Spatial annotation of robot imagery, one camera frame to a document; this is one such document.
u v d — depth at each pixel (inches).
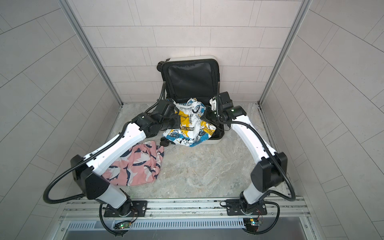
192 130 31.0
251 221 27.1
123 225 25.5
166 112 22.4
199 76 36.9
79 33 31.0
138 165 32.2
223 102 23.6
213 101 29.1
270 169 16.4
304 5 27.9
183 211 27.9
